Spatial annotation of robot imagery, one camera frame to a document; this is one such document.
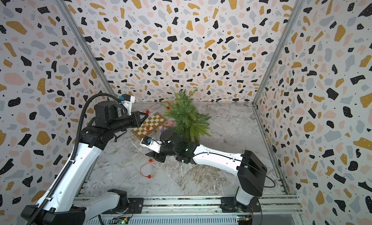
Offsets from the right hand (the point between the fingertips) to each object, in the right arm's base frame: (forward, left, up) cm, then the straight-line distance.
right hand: (148, 150), depth 70 cm
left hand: (+12, -1, +13) cm, 18 cm away
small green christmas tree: (+12, -19, +6) cm, 23 cm away
